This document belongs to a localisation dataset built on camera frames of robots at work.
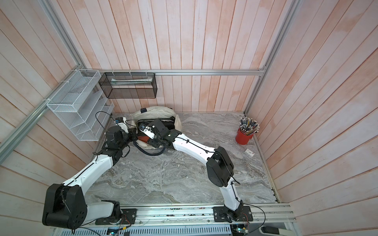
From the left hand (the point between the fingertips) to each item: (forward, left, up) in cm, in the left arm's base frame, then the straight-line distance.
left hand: (137, 129), depth 86 cm
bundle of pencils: (+3, -68, -1) cm, 68 cm away
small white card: (-4, -72, -18) cm, 75 cm away
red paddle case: (-3, -3, -5) cm, 7 cm away
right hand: (-3, -9, -2) cm, 10 cm away
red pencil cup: (+3, -68, -13) cm, 69 cm away
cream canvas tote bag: (+13, -8, +2) cm, 15 cm away
